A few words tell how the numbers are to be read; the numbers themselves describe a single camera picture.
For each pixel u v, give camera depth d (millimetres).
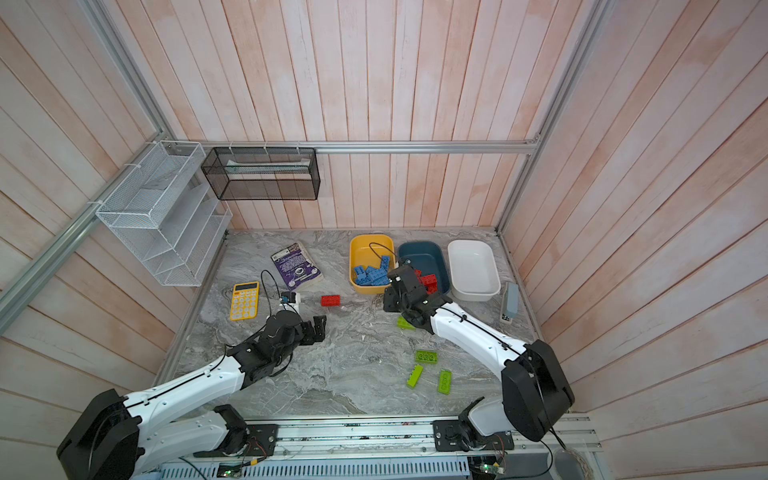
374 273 1023
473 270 1071
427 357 858
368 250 1101
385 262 1079
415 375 817
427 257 1107
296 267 1066
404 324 928
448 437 727
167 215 733
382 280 1021
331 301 984
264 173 963
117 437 396
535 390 417
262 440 733
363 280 1011
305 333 671
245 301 981
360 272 1034
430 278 1077
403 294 645
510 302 944
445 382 833
